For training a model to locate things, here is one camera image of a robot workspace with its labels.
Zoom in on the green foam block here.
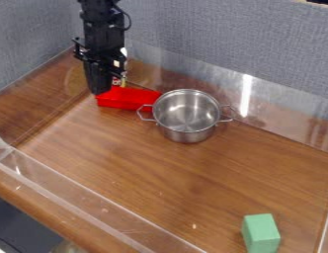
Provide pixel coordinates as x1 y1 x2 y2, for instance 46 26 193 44
241 213 281 253

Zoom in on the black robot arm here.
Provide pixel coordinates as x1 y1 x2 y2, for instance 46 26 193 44
72 0 131 95

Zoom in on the small steel pot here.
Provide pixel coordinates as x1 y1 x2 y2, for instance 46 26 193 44
137 89 235 143

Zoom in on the clear acrylic table barrier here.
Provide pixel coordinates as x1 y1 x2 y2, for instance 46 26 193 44
0 38 328 253

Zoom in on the red rectangular block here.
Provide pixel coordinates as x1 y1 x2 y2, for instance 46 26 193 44
95 86 162 111

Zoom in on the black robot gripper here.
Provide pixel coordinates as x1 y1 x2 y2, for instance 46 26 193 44
72 20 127 95

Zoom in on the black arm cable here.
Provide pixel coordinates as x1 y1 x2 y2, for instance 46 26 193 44
113 4 133 33

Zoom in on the yellow play-doh can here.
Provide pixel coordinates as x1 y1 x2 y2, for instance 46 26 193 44
110 46 130 89

